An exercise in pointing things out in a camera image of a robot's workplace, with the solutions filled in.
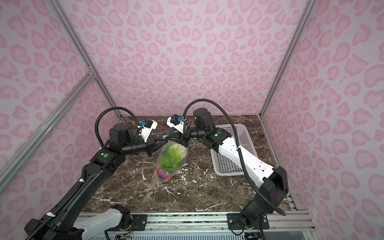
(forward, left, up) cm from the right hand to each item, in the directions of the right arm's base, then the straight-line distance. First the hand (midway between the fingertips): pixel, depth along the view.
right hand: (169, 133), depth 66 cm
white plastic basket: (+1, -27, -35) cm, 44 cm away
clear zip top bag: (-11, +10, -25) cm, 29 cm away
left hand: (-1, +1, -2) cm, 3 cm away
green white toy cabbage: (-3, +1, -14) cm, 14 cm away
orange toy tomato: (-11, +3, -25) cm, 27 cm away
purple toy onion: (-10, +6, -21) cm, 24 cm away
